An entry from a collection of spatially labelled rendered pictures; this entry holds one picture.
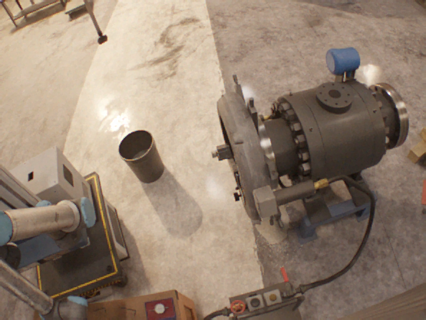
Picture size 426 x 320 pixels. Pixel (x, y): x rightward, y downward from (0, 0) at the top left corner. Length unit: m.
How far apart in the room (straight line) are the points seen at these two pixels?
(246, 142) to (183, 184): 1.17
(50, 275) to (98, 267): 0.42
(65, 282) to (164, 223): 0.90
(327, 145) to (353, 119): 0.22
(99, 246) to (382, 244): 2.00
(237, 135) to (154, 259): 1.23
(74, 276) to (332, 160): 1.78
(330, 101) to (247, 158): 0.56
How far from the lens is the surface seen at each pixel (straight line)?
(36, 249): 1.85
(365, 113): 1.66
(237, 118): 1.40
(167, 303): 1.61
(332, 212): 1.95
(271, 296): 1.50
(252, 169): 1.34
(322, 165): 1.57
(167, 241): 2.23
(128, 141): 2.48
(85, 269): 2.07
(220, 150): 1.81
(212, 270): 2.08
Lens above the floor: 1.98
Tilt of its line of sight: 52 degrees down
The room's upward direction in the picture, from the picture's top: 14 degrees counter-clockwise
